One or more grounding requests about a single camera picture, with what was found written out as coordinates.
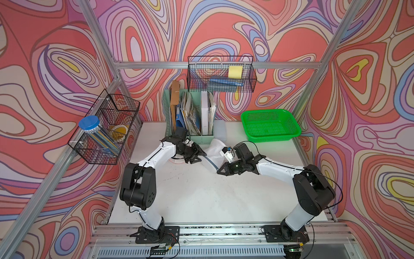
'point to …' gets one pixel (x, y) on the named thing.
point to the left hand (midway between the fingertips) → (205, 155)
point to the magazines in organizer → (191, 113)
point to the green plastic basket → (268, 125)
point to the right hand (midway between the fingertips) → (220, 176)
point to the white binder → (205, 113)
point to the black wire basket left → (118, 116)
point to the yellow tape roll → (119, 131)
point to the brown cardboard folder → (174, 100)
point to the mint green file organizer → (199, 140)
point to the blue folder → (179, 119)
